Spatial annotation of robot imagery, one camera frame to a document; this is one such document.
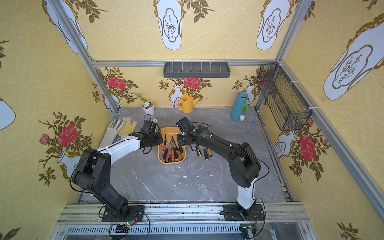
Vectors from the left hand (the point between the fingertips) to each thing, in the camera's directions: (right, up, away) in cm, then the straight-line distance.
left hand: (156, 138), depth 95 cm
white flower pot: (-8, +21, +10) cm, 24 cm away
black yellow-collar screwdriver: (+27, -9, -2) cm, 29 cm away
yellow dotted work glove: (-24, +5, +13) cm, 28 cm away
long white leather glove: (-35, +2, +11) cm, 36 cm away
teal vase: (+54, +21, +6) cm, 58 cm away
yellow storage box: (+9, -8, -3) cm, 13 cm away
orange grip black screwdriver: (+34, -9, -1) cm, 35 cm away
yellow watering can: (+19, +24, +16) cm, 34 cm away
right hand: (+19, +2, -5) cm, 20 cm away
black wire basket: (+71, +23, -16) cm, 76 cm away
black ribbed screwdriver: (+32, -10, -1) cm, 33 cm away
